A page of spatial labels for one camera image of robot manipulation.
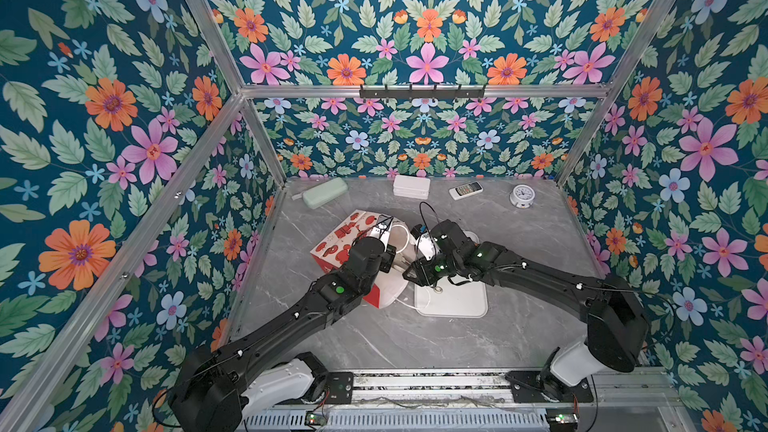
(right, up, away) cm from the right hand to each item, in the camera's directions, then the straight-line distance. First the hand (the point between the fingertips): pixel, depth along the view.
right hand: (408, 268), depth 79 cm
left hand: (-5, +11, -3) cm, 12 cm away
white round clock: (+43, +21, +32) cm, 57 cm away
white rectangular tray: (+12, -11, +9) cm, 19 cm away
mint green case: (-34, +21, +34) cm, 53 cm away
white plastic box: (+2, +24, +35) cm, 43 cm away
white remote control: (+22, +23, +35) cm, 48 cm away
